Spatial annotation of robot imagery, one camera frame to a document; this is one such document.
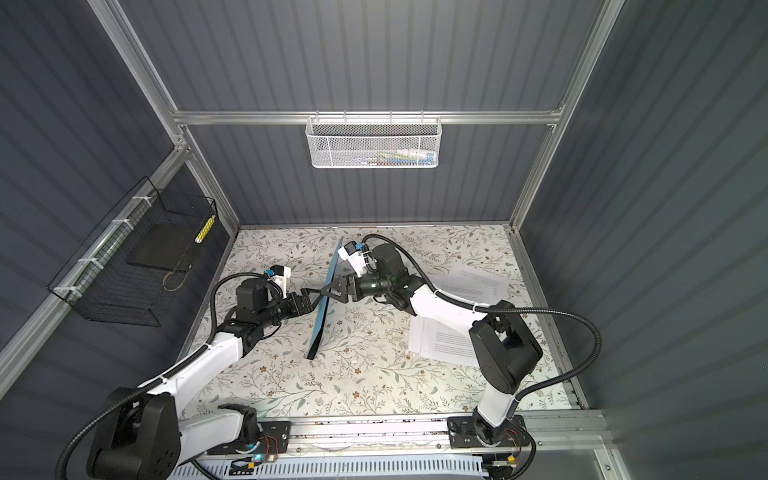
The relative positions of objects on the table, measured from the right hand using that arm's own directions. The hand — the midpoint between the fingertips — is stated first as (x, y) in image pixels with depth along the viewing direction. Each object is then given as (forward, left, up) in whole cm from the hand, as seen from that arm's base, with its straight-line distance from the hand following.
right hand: (331, 293), depth 77 cm
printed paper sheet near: (-4, -30, -21) cm, 37 cm away
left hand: (+4, +7, -7) cm, 11 cm away
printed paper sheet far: (+16, -43, -22) cm, 51 cm away
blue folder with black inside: (0, +3, -4) cm, 5 cm away
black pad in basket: (+8, +41, +11) cm, 43 cm away
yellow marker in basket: (+12, +36, +8) cm, 39 cm away
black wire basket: (+1, +48, +9) cm, 49 cm away
